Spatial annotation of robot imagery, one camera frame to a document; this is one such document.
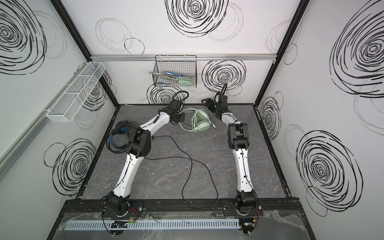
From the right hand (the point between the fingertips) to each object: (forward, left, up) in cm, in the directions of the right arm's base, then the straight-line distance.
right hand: (202, 101), depth 111 cm
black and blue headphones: (-30, +57, -9) cm, 65 cm away
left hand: (-11, +14, -5) cm, 18 cm away
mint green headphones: (-21, 0, 0) cm, 21 cm away
